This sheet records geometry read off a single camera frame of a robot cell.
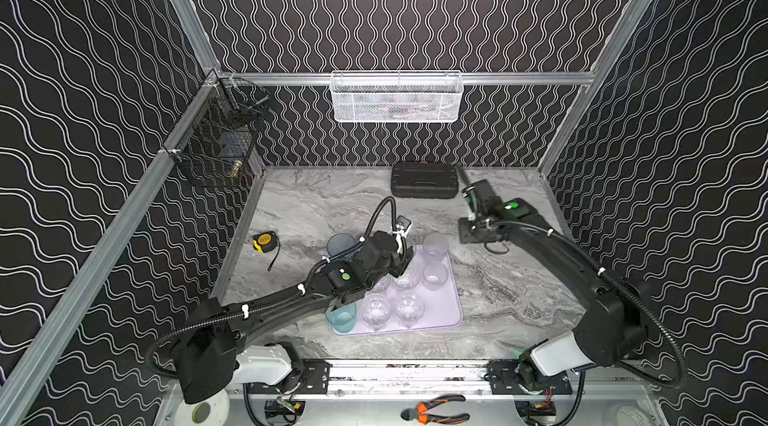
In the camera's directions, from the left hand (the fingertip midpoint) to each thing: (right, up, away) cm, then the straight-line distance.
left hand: (402, 237), depth 78 cm
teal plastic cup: (-17, -23, +6) cm, 29 cm away
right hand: (+19, +1, +7) cm, 21 cm away
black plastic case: (+9, +17, +29) cm, 34 cm away
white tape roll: (-45, -40, -8) cm, 60 cm away
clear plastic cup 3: (+2, -15, +13) cm, 19 cm away
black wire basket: (-59, +31, +18) cm, 68 cm away
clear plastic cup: (-7, -21, +6) cm, 23 cm away
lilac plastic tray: (+7, -19, +11) cm, 23 cm away
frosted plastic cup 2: (+10, -14, +14) cm, 22 cm away
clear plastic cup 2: (+3, -21, +8) cm, 23 cm away
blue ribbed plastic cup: (-17, -2, +5) cm, 18 cm away
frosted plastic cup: (+11, -5, +16) cm, 20 cm away
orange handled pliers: (+4, -39, -8) cm, 40 cm away
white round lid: (+53, -41, -8) cm, 67 cm away
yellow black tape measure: (-43, -4, +18) cm, 47 cm away
